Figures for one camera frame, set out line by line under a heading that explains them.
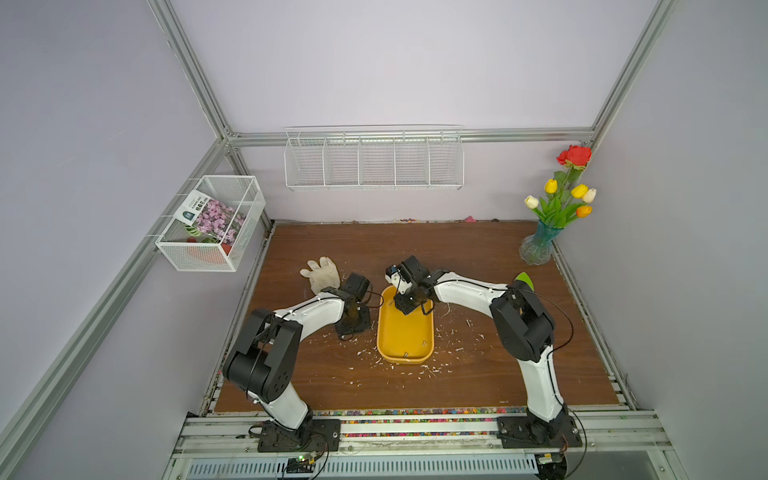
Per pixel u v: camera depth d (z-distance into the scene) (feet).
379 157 3.25
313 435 2.38
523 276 3.42
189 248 2.43
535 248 3.36
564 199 3.06
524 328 1.75
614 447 2.38
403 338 2.85
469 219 4.07
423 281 2.42
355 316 2.60
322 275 3.44
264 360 1.50
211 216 2.44
